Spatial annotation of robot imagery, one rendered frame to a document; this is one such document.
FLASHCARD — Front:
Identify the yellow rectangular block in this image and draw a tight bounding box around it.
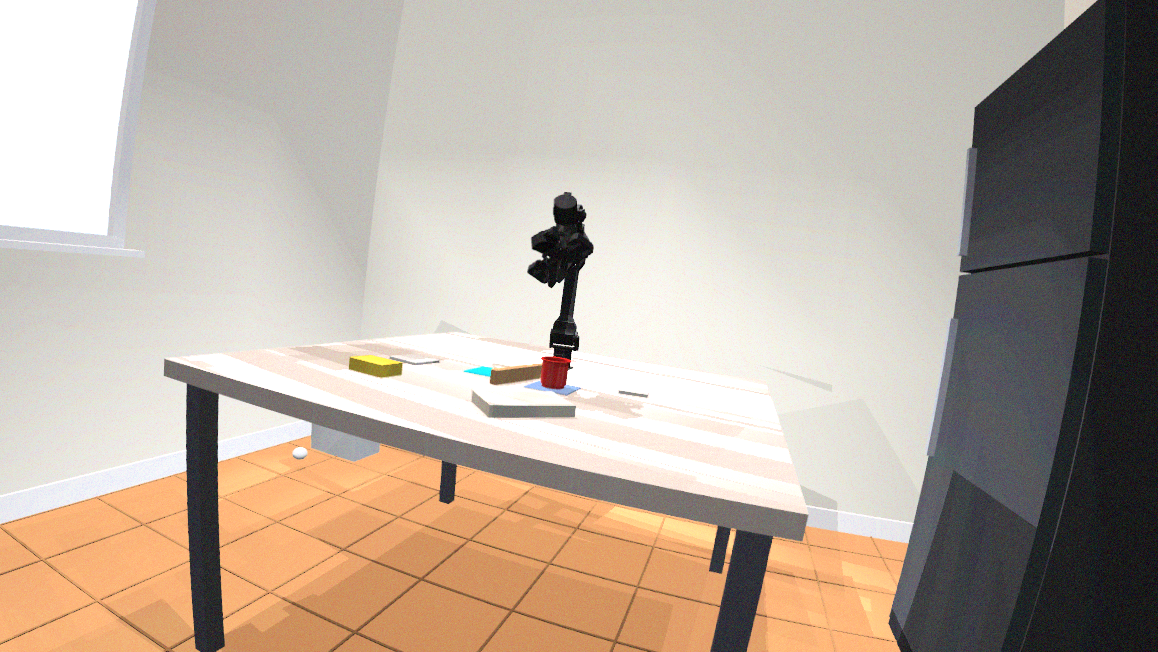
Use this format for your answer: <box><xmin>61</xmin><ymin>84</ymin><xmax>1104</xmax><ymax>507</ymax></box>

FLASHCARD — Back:
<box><xmin>349</xmin><ymin>356</ymin><xmax>403</xmax><ymax>378</ymax></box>

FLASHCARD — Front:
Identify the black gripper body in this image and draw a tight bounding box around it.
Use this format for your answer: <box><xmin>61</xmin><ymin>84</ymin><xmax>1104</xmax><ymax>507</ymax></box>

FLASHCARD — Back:
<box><xmin>527</xmin><ymin>230</ymin><xmax>594</xmax><ymax>284</ymax></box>

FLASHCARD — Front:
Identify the white flat panel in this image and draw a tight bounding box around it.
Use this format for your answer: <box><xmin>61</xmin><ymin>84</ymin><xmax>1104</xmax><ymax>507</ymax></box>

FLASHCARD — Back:
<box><xmin>390</xmin><ymin>354</ymin><xmax>440</xmax><ymax>365</ymax></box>

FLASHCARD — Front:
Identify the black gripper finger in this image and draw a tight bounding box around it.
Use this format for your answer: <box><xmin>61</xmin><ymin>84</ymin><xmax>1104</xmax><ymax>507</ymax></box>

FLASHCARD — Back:
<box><xmin>555</xmin><ymin>248</ymin><xmax>580</xmax><ymax>283</ymax></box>
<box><xmin>538</xmin><ymin>261</ymin><xmax>557</xmax><ymax>288</ymax></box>

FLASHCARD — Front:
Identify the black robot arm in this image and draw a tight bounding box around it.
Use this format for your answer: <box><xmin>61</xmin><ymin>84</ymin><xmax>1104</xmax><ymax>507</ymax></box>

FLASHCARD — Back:
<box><xmin>532</xmin><ymin>192</ymin><xmax>589</xmax><ymax>361</ymax></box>

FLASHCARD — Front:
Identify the red cup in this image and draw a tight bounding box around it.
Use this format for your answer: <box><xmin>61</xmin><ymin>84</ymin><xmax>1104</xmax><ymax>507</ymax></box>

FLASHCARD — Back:
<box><xmin>540</xmin><ymin>356</ymin><xmax>571</xmax><ymax>389</ymax></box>

